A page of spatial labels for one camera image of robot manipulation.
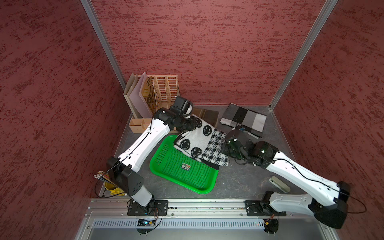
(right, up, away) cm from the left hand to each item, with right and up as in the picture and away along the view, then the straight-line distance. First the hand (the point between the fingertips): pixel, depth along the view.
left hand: (193, 129), depth 76 cm
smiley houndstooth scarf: (+6, -8, +2) cm, 10 cm away
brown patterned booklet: (-31, +23, +30) cm, 49 cm away
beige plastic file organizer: (-20, +30, +39) cm, 53 cm away
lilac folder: (-34, +14, +14) cm, 40 cm away
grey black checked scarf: (+44, +3, +34) cm, 55 cm away
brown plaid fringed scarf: (+11, +8, +37) cm, 40 cm away
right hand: (+14, -10, -3) cm, 18 cm away
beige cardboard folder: (-40, +30, +18) cm, 53 cm away
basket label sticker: (-5, -23, +12) cm, 26 cm away
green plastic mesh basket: (-16, -21, +14) cm, 30 cm away
